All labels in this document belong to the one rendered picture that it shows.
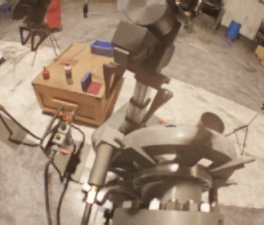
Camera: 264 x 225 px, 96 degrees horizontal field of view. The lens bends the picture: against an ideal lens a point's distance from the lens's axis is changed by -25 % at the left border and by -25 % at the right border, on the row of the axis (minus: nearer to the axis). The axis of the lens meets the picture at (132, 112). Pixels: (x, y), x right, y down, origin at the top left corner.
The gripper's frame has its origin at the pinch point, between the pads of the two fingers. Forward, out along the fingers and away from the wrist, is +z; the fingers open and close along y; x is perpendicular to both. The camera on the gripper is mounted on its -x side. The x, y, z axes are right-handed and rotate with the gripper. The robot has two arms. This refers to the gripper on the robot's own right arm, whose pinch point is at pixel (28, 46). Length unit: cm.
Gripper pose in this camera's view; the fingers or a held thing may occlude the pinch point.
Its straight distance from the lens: 63.5
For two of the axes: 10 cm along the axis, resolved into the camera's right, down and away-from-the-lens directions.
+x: 4.2, -1.6, 8.9
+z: -4.1, 8.5, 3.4
